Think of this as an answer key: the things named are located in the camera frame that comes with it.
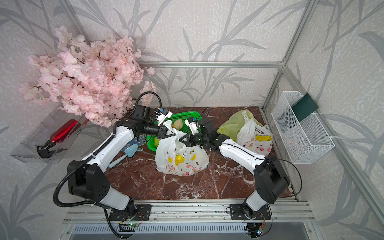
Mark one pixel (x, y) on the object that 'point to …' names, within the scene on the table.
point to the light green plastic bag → (229, 127)
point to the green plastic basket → (182, 116)
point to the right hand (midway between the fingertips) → (180, 139)
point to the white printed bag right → (258, 138)
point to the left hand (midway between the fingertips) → (175, 133)
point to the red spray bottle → (44, 151)
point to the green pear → (156, 141)
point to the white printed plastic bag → (173, 156)
